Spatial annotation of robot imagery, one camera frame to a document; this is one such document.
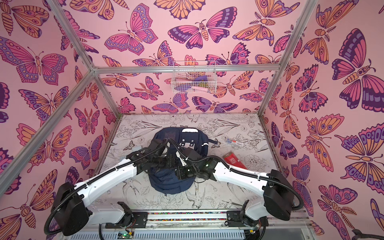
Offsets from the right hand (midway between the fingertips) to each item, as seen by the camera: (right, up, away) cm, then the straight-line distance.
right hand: (174, 172), depth 74 cm
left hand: (+1, +5, +6) cm, 7 cm away
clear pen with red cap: (+38, +12, +28) cm, 49 cm away
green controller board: (-23, -30, -2) cm, 38 cm away
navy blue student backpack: (+6, +11, +20) cm, 24 cm away
